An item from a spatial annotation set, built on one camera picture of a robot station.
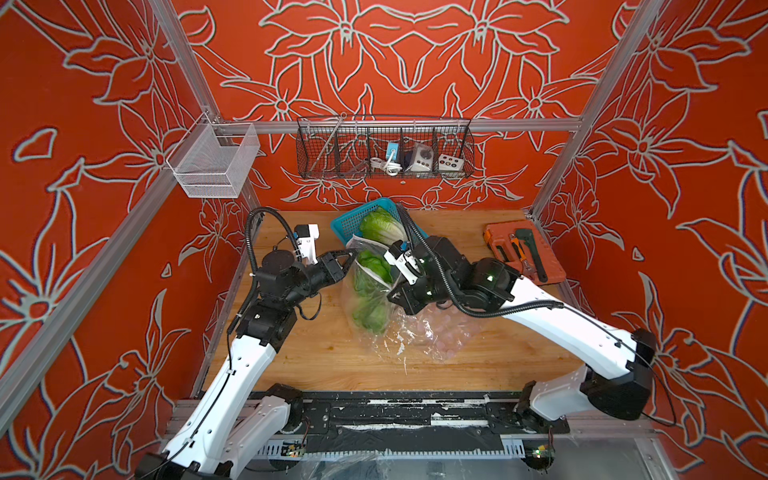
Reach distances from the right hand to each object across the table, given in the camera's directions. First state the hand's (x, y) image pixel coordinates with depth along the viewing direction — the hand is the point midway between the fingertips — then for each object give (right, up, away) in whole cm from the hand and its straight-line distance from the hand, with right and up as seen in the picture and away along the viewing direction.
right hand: (384, 297), depth 65 cm
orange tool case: (+48, +11, +36) cm, 61 cm away
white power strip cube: (+21, +38, +30) cm, 52 cm away
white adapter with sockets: (+12, +38, +26) cm, 48 cm away
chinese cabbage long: (-3, -7, +22) cm, 23 cm away
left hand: (-6, +10, +1) cm, 12 cm away
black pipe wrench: (+51, +14, +38) cm, 66 cm away
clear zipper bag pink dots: (+2, -11, +13) cm, 17 cm away
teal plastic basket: (-12, +18, +43) cm, 49 cm away
